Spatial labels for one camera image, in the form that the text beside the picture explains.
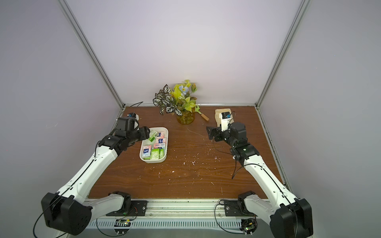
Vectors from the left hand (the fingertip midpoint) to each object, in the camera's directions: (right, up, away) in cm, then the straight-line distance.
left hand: (147, 129), depth 81 cm
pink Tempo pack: (+4, -8, +15) cm, 17 cm away
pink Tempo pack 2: (+6, -11, +11) cm, 16 cm away
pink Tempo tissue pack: (+3, -5, +18) cm, 19 cm away
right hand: (+37, +4, -4) cm, 38 cm away
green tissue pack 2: (+6, -16, +9) cm, 19 cm away
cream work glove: (+44, +5, +30) cm, 54 cm away
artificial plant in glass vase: (+16, +19, +14) cm, 28 cm away
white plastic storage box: (-5, -10, +17) cm, 20 cm away
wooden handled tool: (+28, +14, +37) cm, 48 cm away
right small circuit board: (+53, -46, -11) cm, 70 cm away
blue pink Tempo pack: (-3, -14, +7) cm, 16 cm away
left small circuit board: (-10, -48, -9) cm, 49 cm away
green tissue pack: (+3, -15, +6) cm, 17 cm away
